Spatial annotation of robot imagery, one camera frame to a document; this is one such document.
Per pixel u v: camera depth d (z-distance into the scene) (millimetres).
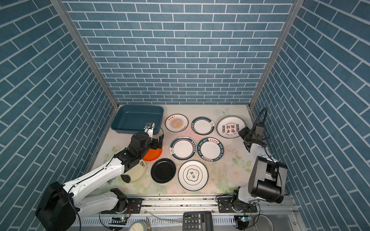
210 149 978
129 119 1083
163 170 867
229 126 989
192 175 839
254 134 706
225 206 732
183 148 945
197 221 680
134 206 737
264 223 684
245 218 710
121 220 721
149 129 691
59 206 388
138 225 653
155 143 737
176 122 1083
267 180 440
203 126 1090
